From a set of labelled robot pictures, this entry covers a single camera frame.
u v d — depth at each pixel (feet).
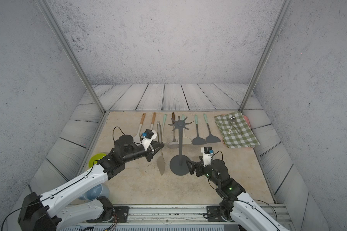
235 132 3.50
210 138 3.35
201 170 2.24
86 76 3.26
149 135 1.97
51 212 1.34
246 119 3.76
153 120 3.77
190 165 2.28
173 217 2.38
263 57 2.92
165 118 3.78
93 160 2.99
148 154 2.07
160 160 2.63
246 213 1.66
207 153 2.20
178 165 2.98
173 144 3.15
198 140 3.31
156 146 2.23
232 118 3.76
